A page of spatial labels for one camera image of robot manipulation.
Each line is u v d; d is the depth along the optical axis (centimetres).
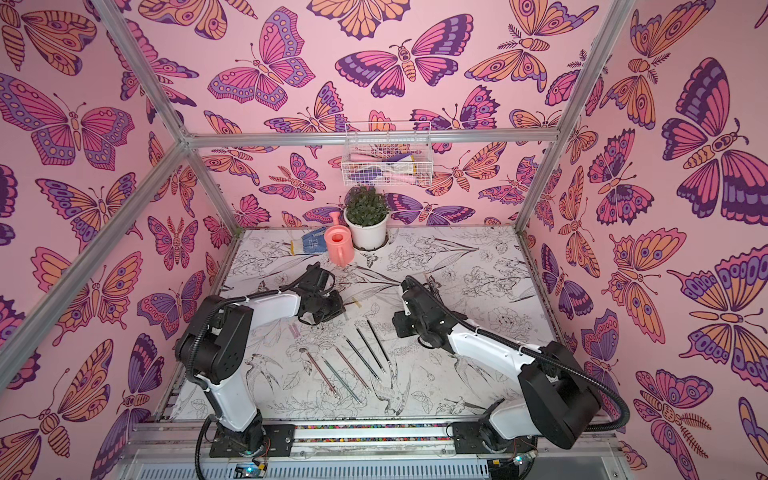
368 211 103
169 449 73
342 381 84
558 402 42
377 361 87
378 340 91
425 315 66
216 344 49
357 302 100
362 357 88
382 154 96
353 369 86
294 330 93
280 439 73
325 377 85
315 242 117
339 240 103
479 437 65
